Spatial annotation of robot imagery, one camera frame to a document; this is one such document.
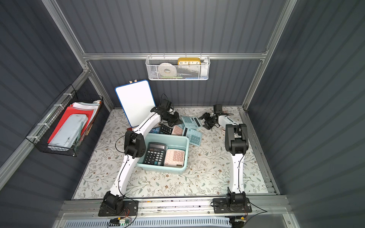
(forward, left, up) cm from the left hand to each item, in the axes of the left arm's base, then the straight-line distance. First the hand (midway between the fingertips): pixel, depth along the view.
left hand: (186, 122), depth 101 cm
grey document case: (-24, +57, +24) cm, 66 cm away
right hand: (+5, -14, -3) cm, 15 cm away
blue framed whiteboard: (+4, +31, +19) cm, 36 cm away
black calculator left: (-5, +14, -2) cm, 15 cm away
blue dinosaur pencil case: (-5, +22, -2) cm, 22 cm away
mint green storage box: (-22, +14, -3) cm, 26 cm away
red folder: (-10, +63, +23) cm, 68 cm away
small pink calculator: (-6, +6, -2) cm, 9 cm away
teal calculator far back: (+3, -5, -4) cm, 7 cm away
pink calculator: (-26, +8, -3) cm, 27 cm away
